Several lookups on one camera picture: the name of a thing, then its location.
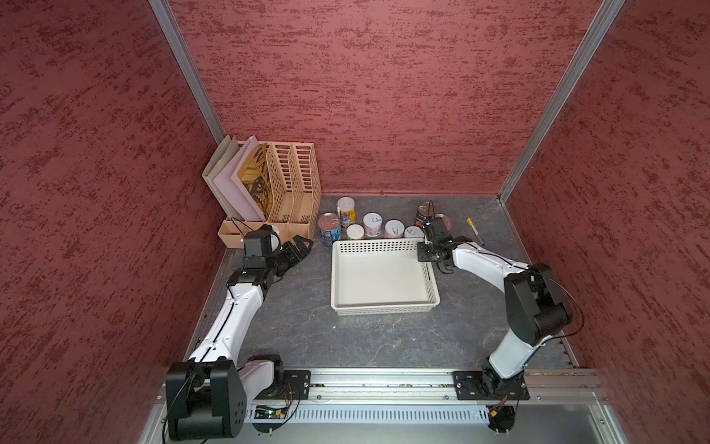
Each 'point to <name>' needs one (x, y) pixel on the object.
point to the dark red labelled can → (425, 211)
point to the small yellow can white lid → (355, 231)
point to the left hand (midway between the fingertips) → (304, 253)
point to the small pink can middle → (394, 228)
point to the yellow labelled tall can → (347, 208)
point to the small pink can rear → (373, 222)
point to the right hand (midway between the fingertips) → (424, 254)
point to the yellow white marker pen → (471, 223)
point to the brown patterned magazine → (254, 177)
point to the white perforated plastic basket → (381, 277)
